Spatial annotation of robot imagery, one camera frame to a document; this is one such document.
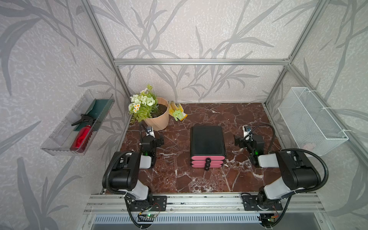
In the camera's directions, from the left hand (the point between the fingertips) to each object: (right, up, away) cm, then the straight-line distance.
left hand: (153, 133), depth 94 cm
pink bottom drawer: (+34, -17, -15) cm, 41 cm away
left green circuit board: (+5, -38, -23) cm, 45 cm away
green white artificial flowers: (-2, +18, -14) cm, 22 cm away
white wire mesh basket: (+81, +6, -30) cm, 87 cm away
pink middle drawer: (+34, -13, -20) cm, 41 cm away
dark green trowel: (-24, +14, -19) cm, 34 cm away
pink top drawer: (+34, -11, -20) cm, 41 cm away
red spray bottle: (-20, +2, -35) cm, 40 cm away
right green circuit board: (+65, -41, -22) cm, 80 cm away
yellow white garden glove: (+9, +19, +24) cm, 32 cm away
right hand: (+59, +1, +1) cm, 59 cm away
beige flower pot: (+3, +8, +7) cm, 11 cm away
